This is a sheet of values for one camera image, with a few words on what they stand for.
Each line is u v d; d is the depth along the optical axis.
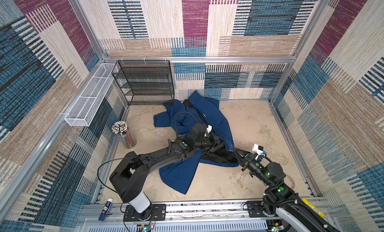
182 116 1.03
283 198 0.58
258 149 0.73
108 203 0.75
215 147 0.71
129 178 0.44
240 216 0.74
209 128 0.79
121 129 0.83
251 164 0.67
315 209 0.72
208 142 0.71
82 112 0.94
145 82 1.09
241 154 0.74
